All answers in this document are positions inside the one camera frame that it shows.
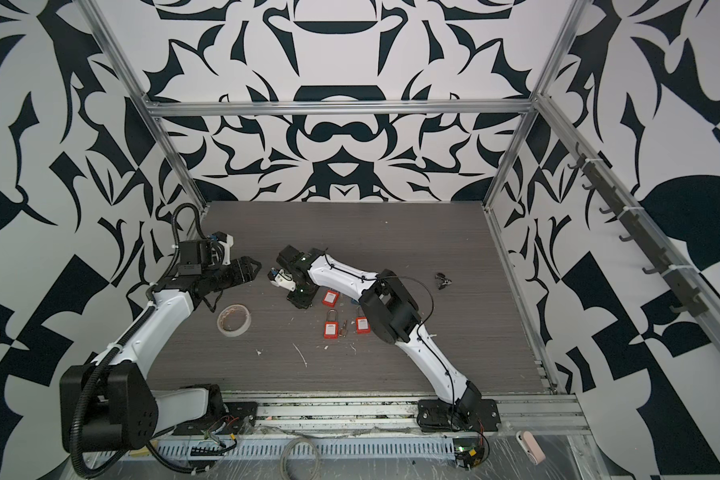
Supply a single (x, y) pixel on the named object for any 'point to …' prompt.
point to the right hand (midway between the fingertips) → (301, 295)
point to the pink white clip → (531, 447)
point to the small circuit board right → (468, 452)
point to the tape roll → (234, 320)
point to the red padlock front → (331, 325)
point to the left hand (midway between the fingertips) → (251, 262)
